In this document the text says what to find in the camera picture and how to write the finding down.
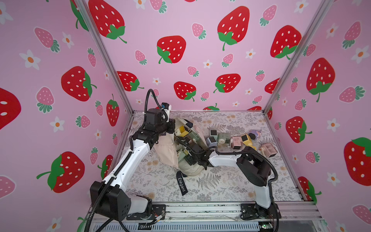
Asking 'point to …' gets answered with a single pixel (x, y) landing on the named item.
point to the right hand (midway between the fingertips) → (188, 154)
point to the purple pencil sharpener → (254, 134)
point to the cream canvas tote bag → (172, 148)
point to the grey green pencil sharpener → (223, 138)
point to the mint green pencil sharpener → (213, 133)
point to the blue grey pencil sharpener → (211, 141)
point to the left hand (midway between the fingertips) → (175, 119)
